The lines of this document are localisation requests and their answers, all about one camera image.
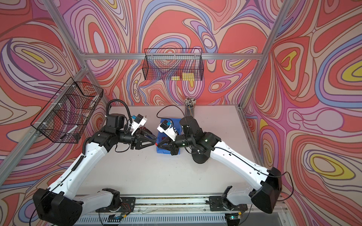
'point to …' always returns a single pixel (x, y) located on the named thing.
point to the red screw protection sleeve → (156, 144)
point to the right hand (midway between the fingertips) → (160, 149)
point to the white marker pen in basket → (72, 129)
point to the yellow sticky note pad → (188, 76)
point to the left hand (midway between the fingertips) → (154, 142)
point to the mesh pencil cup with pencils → (190, 103)
